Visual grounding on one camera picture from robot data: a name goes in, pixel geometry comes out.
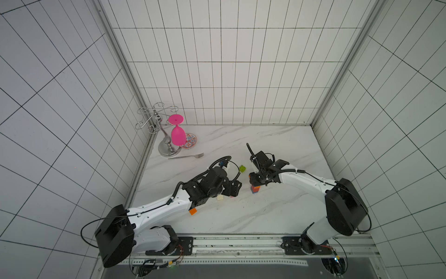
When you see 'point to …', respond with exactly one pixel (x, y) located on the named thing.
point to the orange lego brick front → (193, 211)
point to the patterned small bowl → (191, 140)
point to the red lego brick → (254, 190)
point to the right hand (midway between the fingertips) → (253, 176)
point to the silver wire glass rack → (157, 117)
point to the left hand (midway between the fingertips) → (229, 186)
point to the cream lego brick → (220, 197)
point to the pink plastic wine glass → (178, 135)
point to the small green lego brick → (242, 168)
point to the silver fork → (197, 156)
